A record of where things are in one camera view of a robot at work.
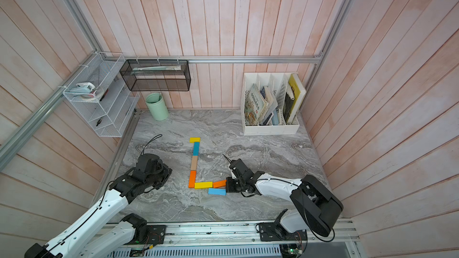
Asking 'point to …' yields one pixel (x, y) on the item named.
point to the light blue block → (217, 191)
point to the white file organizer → (278, 83)
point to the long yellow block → (204, 184)
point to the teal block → (196, 149)
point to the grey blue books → (272, 116)
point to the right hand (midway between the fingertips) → (225, 185)
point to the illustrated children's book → (255, 106)
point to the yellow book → (299, 91)
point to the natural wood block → (193, 163)
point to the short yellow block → (196, 139)
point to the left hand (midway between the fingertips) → (173, 171)
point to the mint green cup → (155, 104)
